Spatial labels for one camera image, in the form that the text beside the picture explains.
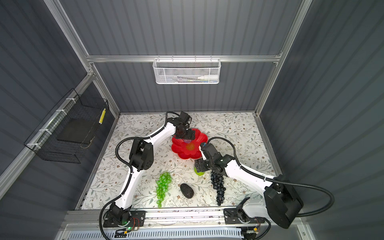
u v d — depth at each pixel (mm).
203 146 771
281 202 412
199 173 856
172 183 848
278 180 439
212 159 642
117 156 560
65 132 731
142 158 616
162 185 802
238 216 657
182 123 803
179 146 1009
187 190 771
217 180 808
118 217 638
